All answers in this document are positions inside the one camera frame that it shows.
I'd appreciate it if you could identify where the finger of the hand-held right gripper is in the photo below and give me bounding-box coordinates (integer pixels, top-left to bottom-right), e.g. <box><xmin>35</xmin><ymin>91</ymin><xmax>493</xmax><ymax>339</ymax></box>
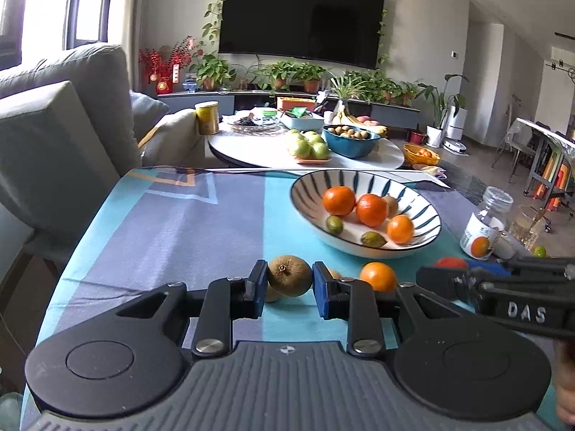
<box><xmin>467</xmin><ymin>256</ymin><xmax>575</xmax><ymax>278</ymax></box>
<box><xmin>415</xmin><ymin>267</ymin><xmax>479</xmax><ymax>306</ymax></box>

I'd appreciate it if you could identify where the spider plant in vase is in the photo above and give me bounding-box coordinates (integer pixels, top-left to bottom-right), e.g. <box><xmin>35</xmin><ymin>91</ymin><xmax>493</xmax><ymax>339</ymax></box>
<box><xmin>329</xmin><ymin>74</ymin><xmax>370</xmax><ymax>115</ymax></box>

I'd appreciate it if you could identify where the grey television cabinet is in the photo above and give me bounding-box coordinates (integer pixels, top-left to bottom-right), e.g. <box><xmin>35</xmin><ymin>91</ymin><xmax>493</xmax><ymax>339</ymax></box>
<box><xmin>156</xmin><ymin>90</ymin><xmax>422</xmax><ymax>131</ymax></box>

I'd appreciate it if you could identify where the white pebble-shaped device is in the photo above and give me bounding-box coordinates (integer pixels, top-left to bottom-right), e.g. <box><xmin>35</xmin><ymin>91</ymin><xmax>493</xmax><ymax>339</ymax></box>
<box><xmin>494</xmin><ymin>236</ymin><xmax>517</xmax><ymax>260</ymax></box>

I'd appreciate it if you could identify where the light blue container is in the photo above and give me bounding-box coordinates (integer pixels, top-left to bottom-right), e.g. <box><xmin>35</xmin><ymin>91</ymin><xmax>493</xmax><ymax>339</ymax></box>
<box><xmin>279</xmin><ymin>110</ymin><xmax>325</xmax><ymax>133</ymax></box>

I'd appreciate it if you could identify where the dark framed window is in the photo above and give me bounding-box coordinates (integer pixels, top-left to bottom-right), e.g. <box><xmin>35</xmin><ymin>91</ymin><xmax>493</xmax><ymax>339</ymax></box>
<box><xmin>0</xmin><ymin>0</ymin><xmax>118</xmax><ymax>70</ymax></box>

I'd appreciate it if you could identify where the red festive decoration plant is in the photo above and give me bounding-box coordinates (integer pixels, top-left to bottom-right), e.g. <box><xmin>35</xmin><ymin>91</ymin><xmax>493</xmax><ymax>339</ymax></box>
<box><xmin>138</xmin><ymin>36</ymin><xmax>204</xmax><ymax>95</ymax></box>

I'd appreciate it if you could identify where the tall plant in white pot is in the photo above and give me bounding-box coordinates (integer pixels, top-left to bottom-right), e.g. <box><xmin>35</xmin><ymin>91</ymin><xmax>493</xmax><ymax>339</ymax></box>
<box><xmin>415</xmin><ymin>73</ymin><xmax>470</xmax><ymax>148</ymax></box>

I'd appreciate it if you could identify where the blue bowl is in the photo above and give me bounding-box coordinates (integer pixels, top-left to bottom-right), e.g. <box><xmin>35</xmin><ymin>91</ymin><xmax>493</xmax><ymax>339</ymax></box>
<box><xmin>322</xmin><ymin>125</ymin><xmax>382</xmax><ymax>159</ymax></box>

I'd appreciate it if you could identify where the clear glass cup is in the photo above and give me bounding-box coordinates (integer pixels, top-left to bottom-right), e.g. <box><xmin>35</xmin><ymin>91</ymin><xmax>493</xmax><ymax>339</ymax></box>
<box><xmin>507</xmin><ymin>205</ymin><xmax>546</xmax><ymax>252</ymax></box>

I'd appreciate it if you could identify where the pile of small brown fruits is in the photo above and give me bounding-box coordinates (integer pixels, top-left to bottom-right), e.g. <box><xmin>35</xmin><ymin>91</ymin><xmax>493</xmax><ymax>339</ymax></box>
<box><xmin>328</xmin><ymin>126</ymin><xmax>371</xmax><ymax>141</ymax></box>

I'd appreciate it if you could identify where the beige cushion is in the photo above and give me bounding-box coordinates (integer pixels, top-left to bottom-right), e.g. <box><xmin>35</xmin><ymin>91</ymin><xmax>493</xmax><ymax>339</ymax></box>
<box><xmin>138</xmin><ymin>108</ymin><xmax>201</xmax><ymax>169</ymax></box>

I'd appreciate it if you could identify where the black wall television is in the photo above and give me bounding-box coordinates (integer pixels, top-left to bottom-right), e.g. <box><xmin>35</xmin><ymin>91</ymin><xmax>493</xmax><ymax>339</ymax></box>
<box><xmin>218</xmin><ymin>0</ymin><xmax>386</xmax><ymax>70</ymax></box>

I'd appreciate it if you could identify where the person's right hand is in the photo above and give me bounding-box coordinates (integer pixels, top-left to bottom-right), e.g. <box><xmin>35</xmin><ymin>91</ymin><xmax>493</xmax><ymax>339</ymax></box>
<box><xmin>555</xmin><ymin>340</ymin><xmax>575</xmax><ymax>428</ymax></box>

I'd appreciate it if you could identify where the small red apple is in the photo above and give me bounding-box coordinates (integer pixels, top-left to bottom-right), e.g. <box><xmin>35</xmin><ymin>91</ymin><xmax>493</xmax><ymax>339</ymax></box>
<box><xmin>434</xmin><ymin>257</ymin><xmax>470</xmax><ymax>271</ymax></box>

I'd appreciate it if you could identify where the wooden spoon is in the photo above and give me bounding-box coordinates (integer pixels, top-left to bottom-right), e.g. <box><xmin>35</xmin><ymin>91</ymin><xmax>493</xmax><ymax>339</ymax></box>
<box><xmin>523</xmin><ymin>209</ymin><xmax>546</xmax><ymax>234</ymax></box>

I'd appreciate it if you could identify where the potted green plant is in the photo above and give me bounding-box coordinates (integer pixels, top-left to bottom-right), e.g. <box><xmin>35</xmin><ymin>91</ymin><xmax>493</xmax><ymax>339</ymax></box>
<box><xmin>189</xmin><ymin>53</ymin><xmax>236</xmax><ymax>92</ymax></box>
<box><xmin>258</xmin><ymin>60</ymin><xmax>299</xmax><ymax>91</ymax></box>
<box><xmin>397</xmin><ymin>81</ymin><xmax>425</xmax><ymax>107</ymax></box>
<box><xmin>294</xmin><ymin>64</ymin><xmax>331</xmax><ymax>95</ymax></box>
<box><xmin>365</xmin><ymin>78</ymin><xmax>403</xmax><ymax>105</ymax></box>

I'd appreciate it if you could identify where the grey dining table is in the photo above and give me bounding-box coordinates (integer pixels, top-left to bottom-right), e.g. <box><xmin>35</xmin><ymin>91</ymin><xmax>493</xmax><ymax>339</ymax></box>
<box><xmin>514</xmin><ymin>117</ymin><xmax>575</xmax><ymax>198</ymax></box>

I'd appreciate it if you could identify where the white round table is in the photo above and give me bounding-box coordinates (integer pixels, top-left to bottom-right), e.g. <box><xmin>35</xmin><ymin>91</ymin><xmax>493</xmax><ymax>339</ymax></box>
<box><xmin>207</xmin><ymin>117</ymin><xmax>405</xmax><ymax>170</ymax></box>

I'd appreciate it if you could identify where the grey cushion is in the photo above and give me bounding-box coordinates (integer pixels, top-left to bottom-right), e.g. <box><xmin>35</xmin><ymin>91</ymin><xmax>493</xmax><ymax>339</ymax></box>
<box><xmin>130</xmin><ymin>90</ymin><xmax>170</xmax><ymax>142</ymax></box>

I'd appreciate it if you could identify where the clear jar with orange label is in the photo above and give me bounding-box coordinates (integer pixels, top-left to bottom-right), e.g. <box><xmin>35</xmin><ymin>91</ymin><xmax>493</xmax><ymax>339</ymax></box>
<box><xmin>459</xmin><ymin>186</ymin><xmax>514</xmax><ymax>261</ymax></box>

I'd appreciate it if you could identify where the orange box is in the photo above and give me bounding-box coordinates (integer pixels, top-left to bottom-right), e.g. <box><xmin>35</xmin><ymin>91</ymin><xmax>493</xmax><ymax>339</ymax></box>
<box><xmin>276</xmin><ymin>96</ymin><xmax>316</xmax><ymax>112</ymax></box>

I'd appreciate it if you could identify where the white bowl with dark stripes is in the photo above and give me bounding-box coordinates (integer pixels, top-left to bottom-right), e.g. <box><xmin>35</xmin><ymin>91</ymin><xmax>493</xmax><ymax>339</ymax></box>
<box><xmin>289</xmin><ymin>170</ymin><xmax>443</xmax><ymax>260</ymax></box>

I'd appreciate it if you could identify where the grey sofa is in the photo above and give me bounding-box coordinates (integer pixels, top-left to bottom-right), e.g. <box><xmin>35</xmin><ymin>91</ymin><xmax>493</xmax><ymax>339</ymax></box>
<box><xmin>0</xmin><ymin>44</ymin><xmax>198</xmax><ymax>274</ymax></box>

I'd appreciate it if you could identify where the stack of coloured stools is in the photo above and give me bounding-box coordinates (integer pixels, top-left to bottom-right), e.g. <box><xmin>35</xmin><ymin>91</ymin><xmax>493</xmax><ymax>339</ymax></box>
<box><xmin>532</xmin><ymin>148</ymin><xmax>575</xmax><ymax>212</ymax></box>

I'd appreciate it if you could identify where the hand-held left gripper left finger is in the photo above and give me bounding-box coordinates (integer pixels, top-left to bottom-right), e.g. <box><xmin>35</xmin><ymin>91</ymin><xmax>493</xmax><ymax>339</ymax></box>
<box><xmin>114</xmin><ymin>259</ymin><xmax>269</xmax><ymax>359</ymax></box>

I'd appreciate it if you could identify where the clear plastic chair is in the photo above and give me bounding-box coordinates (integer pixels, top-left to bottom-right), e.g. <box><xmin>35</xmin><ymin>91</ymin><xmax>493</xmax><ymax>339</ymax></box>
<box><xmin>492</xmin><ymin>104</ymin><xmax>531</xmax><ymax>184</ymax></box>

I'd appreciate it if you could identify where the large orange tangerine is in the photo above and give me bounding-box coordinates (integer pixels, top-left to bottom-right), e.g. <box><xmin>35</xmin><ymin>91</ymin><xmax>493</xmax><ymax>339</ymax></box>
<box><xmin>356</xmin><ymin>193</ymin><xmax>390</xmax><ymax>228</ymax></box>

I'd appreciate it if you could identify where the gold tin can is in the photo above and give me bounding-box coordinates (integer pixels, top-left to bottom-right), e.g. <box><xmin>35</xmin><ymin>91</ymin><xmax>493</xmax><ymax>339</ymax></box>
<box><xmin>194</xmin><ymin>101</ymin><xmax>221</xmax><ymax>136</ymax></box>

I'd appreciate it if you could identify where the bunch of bananas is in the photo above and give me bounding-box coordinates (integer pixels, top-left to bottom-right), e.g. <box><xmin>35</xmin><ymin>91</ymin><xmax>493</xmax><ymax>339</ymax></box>
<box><xmin>331</xmin><ymin>103</ymin><xmax>388</xmax><ymax>135</ymax></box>

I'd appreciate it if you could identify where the glass plate with snacks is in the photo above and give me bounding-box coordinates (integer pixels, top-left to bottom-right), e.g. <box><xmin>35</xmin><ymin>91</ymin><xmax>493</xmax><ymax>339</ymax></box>
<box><xmin>225</xmin><ymin>112</ymin><xmax>281</xmax><ymax>134</ymax></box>

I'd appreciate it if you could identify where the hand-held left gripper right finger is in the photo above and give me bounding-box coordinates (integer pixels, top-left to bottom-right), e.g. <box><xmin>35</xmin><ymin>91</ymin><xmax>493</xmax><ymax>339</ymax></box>
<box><xmin>312</xmin><ymin>260</ymin><xmax>468</xmax><ymax>357</ymax></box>

